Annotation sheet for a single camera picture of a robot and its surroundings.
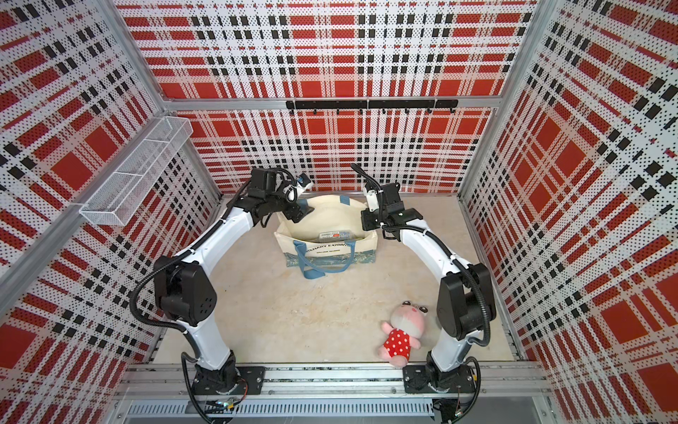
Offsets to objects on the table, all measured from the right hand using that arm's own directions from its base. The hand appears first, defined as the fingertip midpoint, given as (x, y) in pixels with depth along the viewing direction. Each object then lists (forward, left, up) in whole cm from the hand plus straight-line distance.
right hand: (367, 214), depth 88 cm
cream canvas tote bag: (-1, +14, -14) cm, 20 cm away
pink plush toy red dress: (-32, -12, -14) cm, 37 cm away
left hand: (+5, +21, +4) cm, 22 cm away
